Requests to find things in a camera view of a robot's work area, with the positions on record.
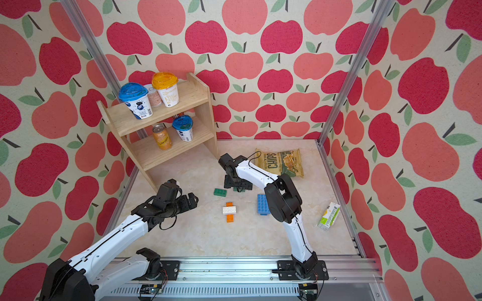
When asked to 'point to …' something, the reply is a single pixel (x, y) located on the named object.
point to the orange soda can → (162, 136)
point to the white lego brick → (229, 209)
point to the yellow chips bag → (287, 162)
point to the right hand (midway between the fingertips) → (238, 188)
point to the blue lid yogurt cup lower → (183, 124)
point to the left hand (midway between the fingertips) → (192, 204)
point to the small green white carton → (329, 216)
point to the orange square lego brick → (230, 218)
